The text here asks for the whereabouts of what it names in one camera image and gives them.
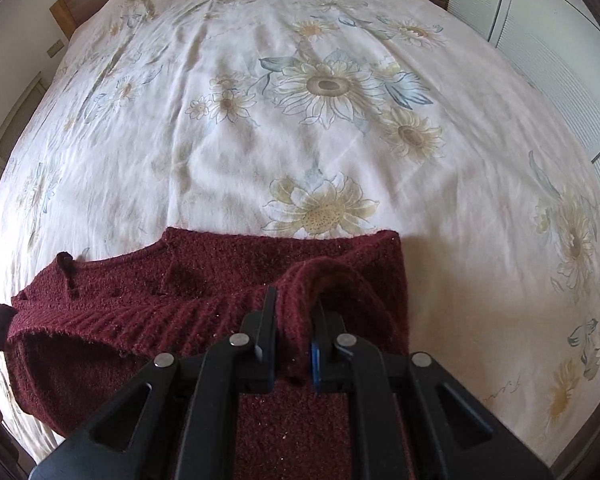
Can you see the dark red knitted sweater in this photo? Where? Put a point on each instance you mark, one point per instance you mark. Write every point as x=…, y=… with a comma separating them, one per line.
x=129, y=300

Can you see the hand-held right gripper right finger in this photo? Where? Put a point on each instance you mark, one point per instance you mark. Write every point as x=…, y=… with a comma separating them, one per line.
x=316, y=360

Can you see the white floral bedspread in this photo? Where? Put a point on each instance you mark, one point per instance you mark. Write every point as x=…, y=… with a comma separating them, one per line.
x=280, y=160

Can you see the beige wall switch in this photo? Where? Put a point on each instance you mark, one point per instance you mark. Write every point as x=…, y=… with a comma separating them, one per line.
x=55, y=48

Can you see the wooden headboard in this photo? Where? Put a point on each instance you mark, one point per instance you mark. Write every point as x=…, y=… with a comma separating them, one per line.
x=79, y=5

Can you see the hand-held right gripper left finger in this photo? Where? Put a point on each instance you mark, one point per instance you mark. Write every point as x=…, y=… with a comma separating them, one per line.
x=267, y=360

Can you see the white wardrobe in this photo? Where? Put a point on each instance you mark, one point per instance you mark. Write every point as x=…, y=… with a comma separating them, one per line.
x=560, y=35

